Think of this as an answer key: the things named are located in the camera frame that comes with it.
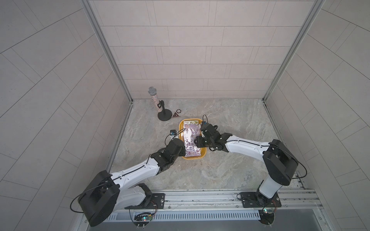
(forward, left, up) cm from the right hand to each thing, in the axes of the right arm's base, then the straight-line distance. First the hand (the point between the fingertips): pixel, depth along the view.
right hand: (195, 141), depth 87 cm
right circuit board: (-36, -32, -6) cm, 49 cm away
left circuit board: (-35, +27, -2) cm, 44 cm away
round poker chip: (+29, +11, -3) cm, 31 cm away
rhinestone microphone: (+20, +23, +26) cm, 40 cm away
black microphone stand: (+26, +21, -3) cm, 33 cm away
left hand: (-2, +6, +1) cm, 7 cm away
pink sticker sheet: (+5, +2, +6) cm, 8 cm away
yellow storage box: (-4, -4, -3) cm, 7 cm away
